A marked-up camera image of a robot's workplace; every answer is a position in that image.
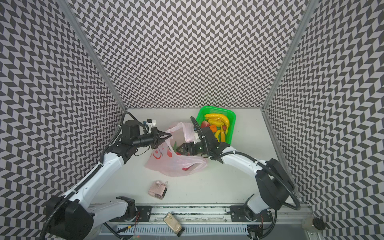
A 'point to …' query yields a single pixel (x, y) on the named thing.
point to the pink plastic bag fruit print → (165, 159)
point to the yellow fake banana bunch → (221, 122)
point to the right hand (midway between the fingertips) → (183, 153)
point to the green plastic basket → (203, 110)
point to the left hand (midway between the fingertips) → (172, 136)
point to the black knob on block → (319, 224)
